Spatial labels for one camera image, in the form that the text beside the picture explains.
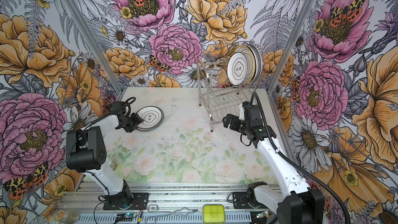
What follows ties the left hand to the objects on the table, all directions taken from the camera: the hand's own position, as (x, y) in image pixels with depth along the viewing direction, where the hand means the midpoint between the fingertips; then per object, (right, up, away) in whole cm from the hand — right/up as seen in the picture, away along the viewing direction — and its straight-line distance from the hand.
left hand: (141, 126), depth 96 cm
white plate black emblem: (+5, +5, +6) cm, 10 cm away
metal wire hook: (+15, -35, -23) cm, 45 cm away
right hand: (+52, +2, -17) cm, 55 cm away
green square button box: (+43, -35, -26) cm, 61 cm away
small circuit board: (+3, -37, -25) cm, 45 cm away
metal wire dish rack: (+50, +18, +14) cm, 55 cm away
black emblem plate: (+57, +33, -11) cm, 66 cm away
